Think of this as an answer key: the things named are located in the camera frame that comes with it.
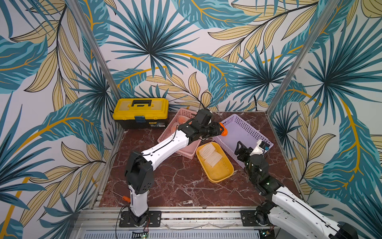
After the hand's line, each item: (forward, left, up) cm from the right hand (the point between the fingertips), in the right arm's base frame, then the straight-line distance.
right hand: (243, 145), depth 78 cm
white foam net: (+4, +18, -12) cm, 22 cm away
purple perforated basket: (+25, -8, -20) cm, 33 cm away
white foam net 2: (0, +14, -16) cm, 21 cm away
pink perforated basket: (+32, +34, -12) cm, 48 cm away
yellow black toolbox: (+29, +59, -3) cm, 66 cm away
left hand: (+6, +12, +4) cm, 13 cm away
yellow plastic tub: (-5, +8, -20) cm, 22 cm away
